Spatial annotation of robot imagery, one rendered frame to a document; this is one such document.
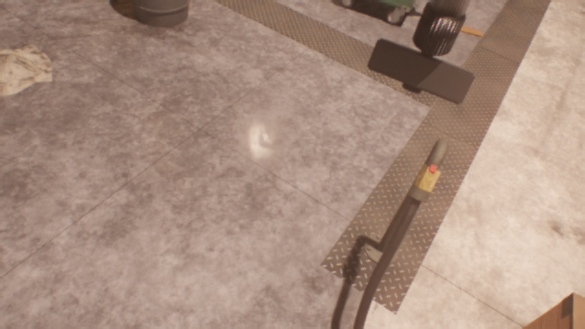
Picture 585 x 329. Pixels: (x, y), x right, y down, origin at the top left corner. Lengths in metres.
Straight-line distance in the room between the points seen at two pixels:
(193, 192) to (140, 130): 0.41
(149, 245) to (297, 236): 0.52
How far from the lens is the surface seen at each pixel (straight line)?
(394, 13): 2.93
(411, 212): 1.14
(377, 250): 1.59
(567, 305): 1.23
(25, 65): 2.32
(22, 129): 2.02
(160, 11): 2.50
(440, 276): 1.65
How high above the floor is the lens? 1.30
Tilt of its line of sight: 47 degrees down
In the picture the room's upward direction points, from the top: 12 degrees clockwise
